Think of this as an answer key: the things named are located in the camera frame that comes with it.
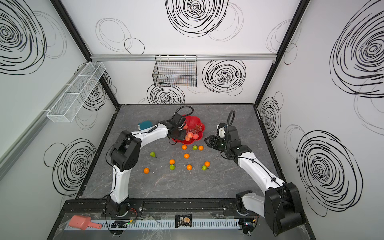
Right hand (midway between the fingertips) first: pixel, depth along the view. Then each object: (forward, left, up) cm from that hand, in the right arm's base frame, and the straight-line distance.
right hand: (206, 140), depth 83 cm
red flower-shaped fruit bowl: (+23, +9, -11) cm, 27 cm away
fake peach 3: (+8, +12, -10) cm, 17 cm away
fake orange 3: (-3, +12, -13) cm, 18 cm away
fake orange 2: (+3, +3, -12) cm, 13 cm away
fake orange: (+2, +13, -12) cm, 18 cm away
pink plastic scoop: (-38, +58, -11) cm, 70 cm away
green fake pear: (-3, +33, -12) cm, 35 cm away
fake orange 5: (-10, +10, -13) cm, 19 cm away
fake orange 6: (-8, -1, -13) cm, 15 cm away
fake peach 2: (+9, +10, -7) cm, 15 cm away
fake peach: (+9, +6, -10) cm, 15 cm away
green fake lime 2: (-10, +1, -13) cm, 17 cm away
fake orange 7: (-13, +34, -12) cm, 38 cm away
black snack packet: (-36, +10, -13) cm, 39 cm away
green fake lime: (-10, +20, -13) cm, 26 cm away
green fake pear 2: (+2, +6, -12) cm, 14 cm away
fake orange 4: (-7, +20, -13) cm, 25 cm away
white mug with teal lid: (+16, +41, -7) cm, 44 cm away
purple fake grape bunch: (+16, +5, -10) cm, 20 cm away
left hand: (+11, +14, -10) cm, 21 cm away
